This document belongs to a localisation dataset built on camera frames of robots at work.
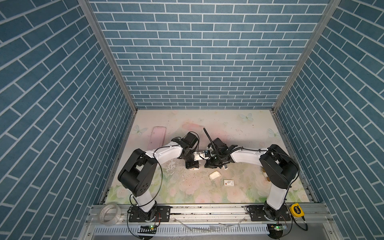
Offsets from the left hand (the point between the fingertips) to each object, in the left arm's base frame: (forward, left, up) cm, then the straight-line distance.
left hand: (197, 163), depth 88 cm
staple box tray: (-6, -10, -2) cm, 12 cm away
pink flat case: (+20, +27, -2) cm, 34 cm away
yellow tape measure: (-26, -49, 0) cm, 56 cm away
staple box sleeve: (-11, -18, -1) cm, 21 cm away
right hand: (0, -4, -1) cm, 4 cm away
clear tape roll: (-26, +40, -3) cm, 48 cm away
